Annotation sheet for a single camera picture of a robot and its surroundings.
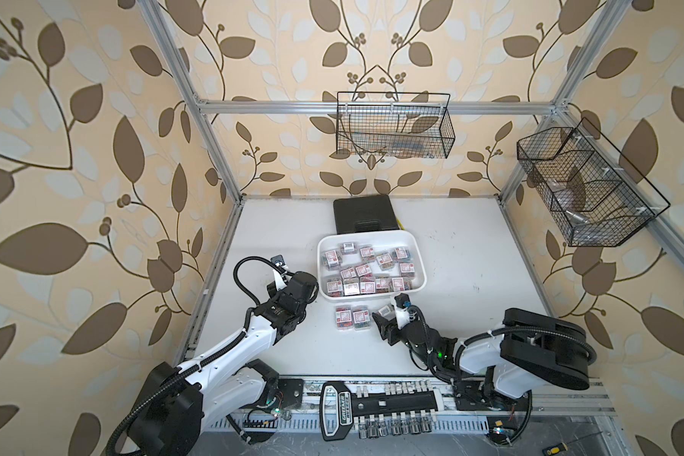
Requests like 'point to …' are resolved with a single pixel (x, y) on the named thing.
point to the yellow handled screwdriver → (563, 446)
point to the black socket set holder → (402, 408)
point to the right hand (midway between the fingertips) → (382, 311)
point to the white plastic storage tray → (370, 264)
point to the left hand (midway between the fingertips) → (286, 277)
